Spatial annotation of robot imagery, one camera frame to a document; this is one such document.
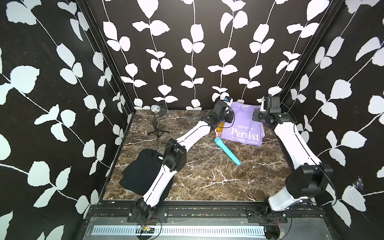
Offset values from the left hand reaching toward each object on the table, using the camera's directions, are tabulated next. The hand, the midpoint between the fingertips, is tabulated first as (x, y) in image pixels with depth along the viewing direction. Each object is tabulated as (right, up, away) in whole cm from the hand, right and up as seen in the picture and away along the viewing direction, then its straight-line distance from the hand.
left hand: (234, 109), depth 90 cm
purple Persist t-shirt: (+6, -12, +2) cm, 13 cm away
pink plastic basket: (-9, -16, +11) cm, 21 cm away
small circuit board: (-48, -60, -20) cm, 79 cm away
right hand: (+11, -1, -6) cm, 12 cm away
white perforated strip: (-63, -60, -20) cm, 89 cm away
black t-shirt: (-58, -36, 0) cm, 68 cm away
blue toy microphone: (-9, -20, +8) cm, 23 cm away
